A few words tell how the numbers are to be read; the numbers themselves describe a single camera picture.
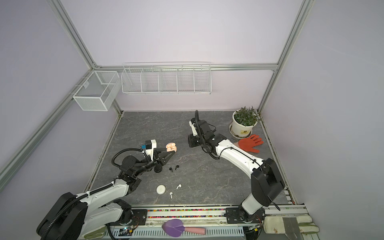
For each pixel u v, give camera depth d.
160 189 0.81
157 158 0.66
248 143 1.02
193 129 0.75
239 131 1.00
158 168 0.66
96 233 0.67
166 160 0.70
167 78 0.99
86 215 0.43
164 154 0.70
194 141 0.74
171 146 0.71
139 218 0.73
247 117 0.94
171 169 0.90
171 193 0.81
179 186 0.83
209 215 0.75
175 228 0.71
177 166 0.91
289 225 0.70
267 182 0.43
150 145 0.63
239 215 0.65
